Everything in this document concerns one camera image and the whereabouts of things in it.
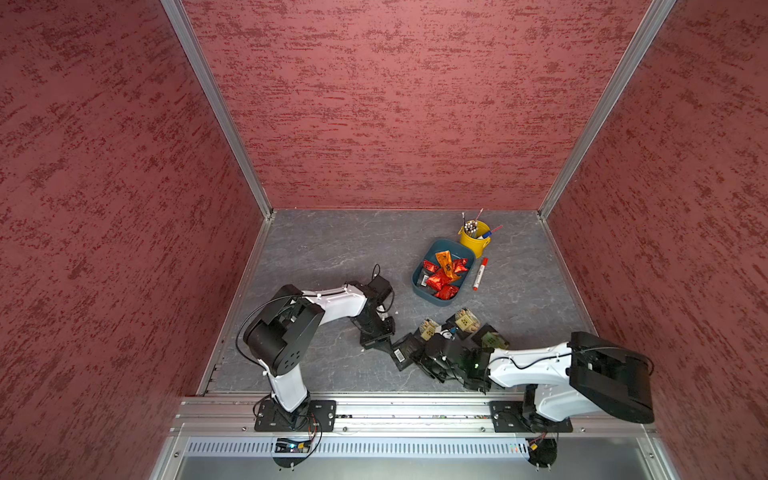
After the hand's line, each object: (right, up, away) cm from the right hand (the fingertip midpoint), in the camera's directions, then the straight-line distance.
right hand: (409, 365), depth 82 cm
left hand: (-5, +3, +1) cm, 6 cm away
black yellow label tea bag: (+7, +8, +7) cm, 13 cm away
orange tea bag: (+14, +29, +21) cm, 38 cm away
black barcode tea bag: (-1, +3, +2) cm, 4 cm away
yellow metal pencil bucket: (+25, +34, +18) cm, 46 cm away
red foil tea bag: (+19, +27, +18) cm, 37 cm away
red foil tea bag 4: (+8, +27, +17) cm, 32 cm away
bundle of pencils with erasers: (+20, +39, +11) cm, 46 cm away
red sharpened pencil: (+31, +48, +36) cm, 67 cm away
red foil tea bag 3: (+13, +19, +10) cm, 25 cm away
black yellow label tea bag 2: (+18, +10, +8) cm, 22 cm away
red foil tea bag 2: (+10, +23, +12) cm, 28 cm away
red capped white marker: (+28, +27, +21) cm, 44 cm away
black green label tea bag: (+24, +6, +5) cm, 26 cm away
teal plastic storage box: (+19, +32, +24) cm, 44 cm away
